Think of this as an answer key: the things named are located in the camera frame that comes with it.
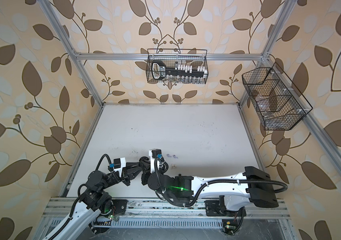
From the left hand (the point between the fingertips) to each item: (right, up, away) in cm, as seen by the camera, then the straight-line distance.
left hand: (143, 165), depth 68 cm
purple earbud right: (+15, -2, +24) cm, 28 cm away
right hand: (0, +1, -2) cm, 2 cm away
